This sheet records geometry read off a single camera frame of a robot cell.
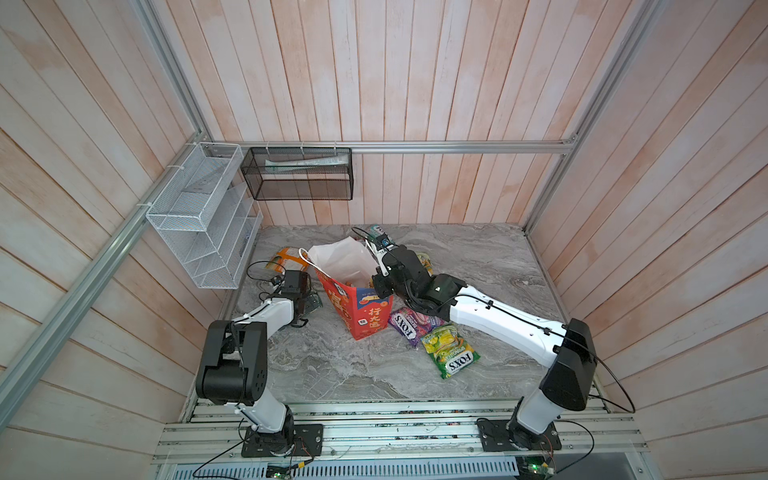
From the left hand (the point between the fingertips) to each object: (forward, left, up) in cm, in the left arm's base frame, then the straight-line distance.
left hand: (299, 312), depth 95 cm
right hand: (+1, -25, +22) cm, 34 cm away
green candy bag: (-1, -6, +7) cm, 9 cm away
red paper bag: (+10, -15, +8) cm, 20 cm away
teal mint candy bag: (+37, -25, 0) cm, 44 cm away
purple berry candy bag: (-5, -37, +1) cm, 37 cm away
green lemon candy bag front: (-13, -47, +1) cm, 49 cm away
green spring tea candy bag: (+20, -43, +1) cm, 48 cm away
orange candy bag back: (+21, +7, +1) cm, 22 cm away
